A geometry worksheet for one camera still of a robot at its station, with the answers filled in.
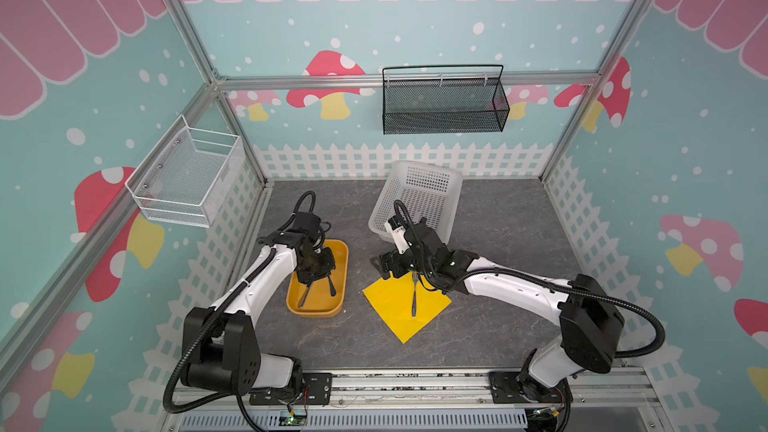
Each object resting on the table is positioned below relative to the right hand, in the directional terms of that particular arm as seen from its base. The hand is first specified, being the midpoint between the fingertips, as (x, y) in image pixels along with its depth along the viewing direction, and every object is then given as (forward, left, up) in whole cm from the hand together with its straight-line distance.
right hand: (381, 253), depth 80 cm
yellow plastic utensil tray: (-7, +18, -16) cm, 25 cm away
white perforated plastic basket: (+38, -17, -16) cm, 44 cm away
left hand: (-3, +15, -8) cm, 17 cm away
